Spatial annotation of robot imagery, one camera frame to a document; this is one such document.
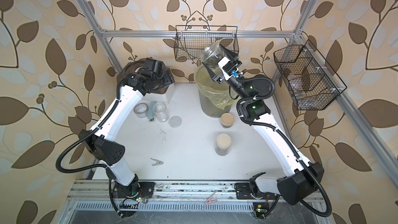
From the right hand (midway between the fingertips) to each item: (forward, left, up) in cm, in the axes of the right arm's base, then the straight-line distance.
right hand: (213, 53), depth 54 cm
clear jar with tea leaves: (+8, +31, -47) cm, 57 cm away
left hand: (+12, +23, -21) cm, 33 cm away
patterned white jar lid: (+5, +23, -54) cm, 59 cm away
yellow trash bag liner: (+6, -6, -27) cm, 28 cm away
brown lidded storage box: (+18, +31, -42) cm, 56 cm away
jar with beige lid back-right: (+3, -10, -50) cm, 51 cm away
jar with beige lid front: (-15, -5, -42) cm, 45 cm away
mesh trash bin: (+4, +1, -36) cm, 37 cm away
